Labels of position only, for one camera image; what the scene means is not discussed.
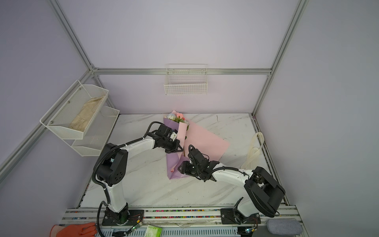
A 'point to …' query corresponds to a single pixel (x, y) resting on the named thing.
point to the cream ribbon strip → (255, 147)
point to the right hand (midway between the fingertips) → (178, 169)
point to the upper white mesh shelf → (72, 114)
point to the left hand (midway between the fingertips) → (182, 150)
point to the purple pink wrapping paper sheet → (191, 137)
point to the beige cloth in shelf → (82, 118)
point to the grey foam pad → (284, 227)
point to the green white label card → (152, 231)
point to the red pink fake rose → (180, 117)
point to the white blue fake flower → (171, 116)
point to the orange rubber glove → (88, 229)
